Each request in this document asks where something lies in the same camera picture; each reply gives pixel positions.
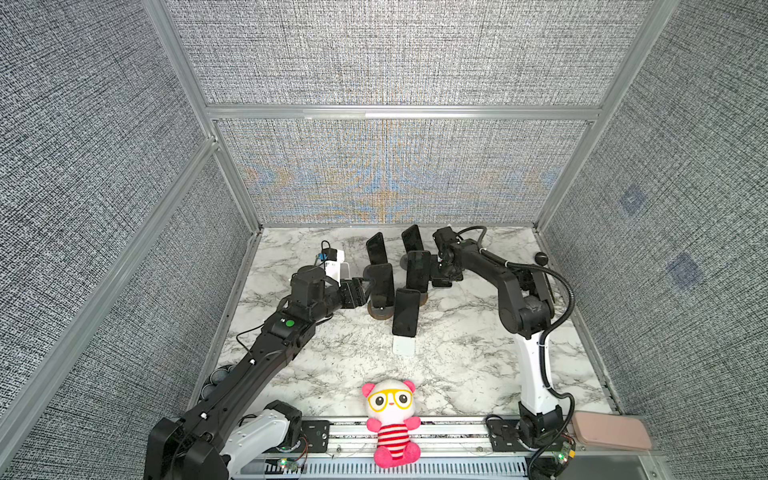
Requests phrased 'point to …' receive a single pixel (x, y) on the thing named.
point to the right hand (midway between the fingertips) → (438, 275)
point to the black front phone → (406, 312)
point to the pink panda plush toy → (391, 403)
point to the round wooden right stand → (423, 298)
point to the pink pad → (612, 430)
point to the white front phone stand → (404, 346)
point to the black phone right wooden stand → (418, 270)
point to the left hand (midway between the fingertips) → (367, 282)
